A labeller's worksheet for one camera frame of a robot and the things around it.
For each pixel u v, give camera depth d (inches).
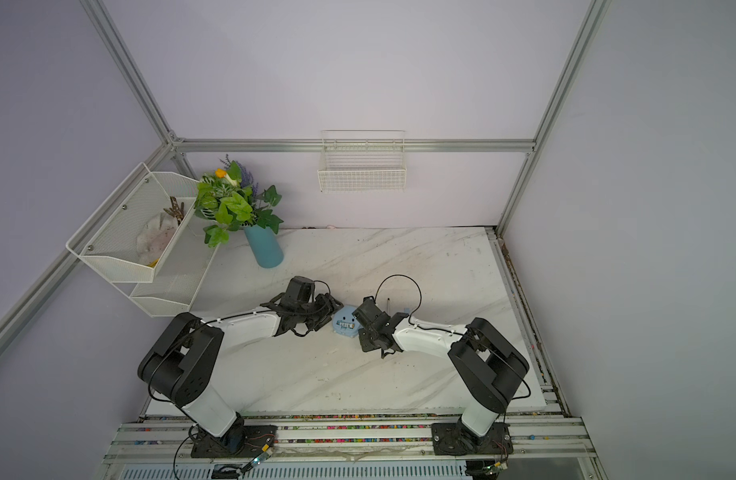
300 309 30.4
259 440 29.4
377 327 27.1
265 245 40.4
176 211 32.3
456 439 28.9
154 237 30.7
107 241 27.1
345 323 35.6
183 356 19.9
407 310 38.7
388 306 38.4
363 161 38.2
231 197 31.0
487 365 18.0
